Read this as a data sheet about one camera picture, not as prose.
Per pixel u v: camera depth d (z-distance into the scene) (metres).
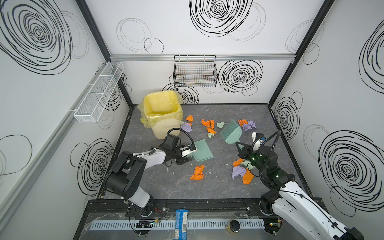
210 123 1.05
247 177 0.83
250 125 1.05
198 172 0.85
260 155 0.59
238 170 0.85
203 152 0.96
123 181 0.45
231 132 0.82
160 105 0.99
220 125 1.06
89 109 0.71
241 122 1.08
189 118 1.12
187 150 0.78
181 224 0.68
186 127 1.05
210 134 1.01
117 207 0.76
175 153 0.77
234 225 0.61
